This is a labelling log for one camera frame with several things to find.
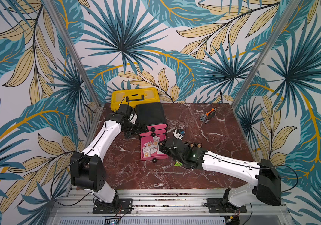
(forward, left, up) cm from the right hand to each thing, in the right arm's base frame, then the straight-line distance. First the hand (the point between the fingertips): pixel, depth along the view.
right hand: (160, 144), depth 77 cm
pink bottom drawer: (+11, +11, -14) cm, 21 cm away
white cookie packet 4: (+4, +5, -14) cm, 16 cm away
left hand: (+8, +11, -1) cm, 13 cm away
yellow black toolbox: (+40, +18, 0) cm, 44 cm away
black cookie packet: (+7, -21, -15) cm, 27 cm away
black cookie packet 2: (+8, -27, -17) cm, 32 cm away
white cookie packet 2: (+8, +8, -14) cm, 18 cm away
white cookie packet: (+3, +9, -14) cm, 17 cm away
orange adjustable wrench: (+32, -34, -16) cm, 50 cm away
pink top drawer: (+13, +4, -2) cm, 13 cm away
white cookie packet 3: (+11, +3, -14) cm, 18 cm away
